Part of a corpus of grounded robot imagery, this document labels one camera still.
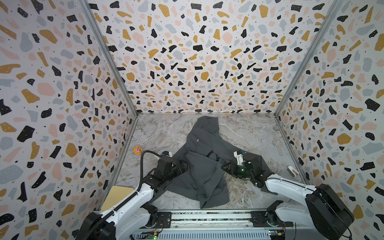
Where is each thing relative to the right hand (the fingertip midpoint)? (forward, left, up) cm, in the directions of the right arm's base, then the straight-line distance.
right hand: (220, 166), depth 83 cm
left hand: (0, +20, +1) cm, 20 cm away
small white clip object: (+1, -44, -8) cm, 45 cm away
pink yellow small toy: (+12, +51, -5) cm, 53 cm away
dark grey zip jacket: (+10, +9, -4) cm, 14 cm away
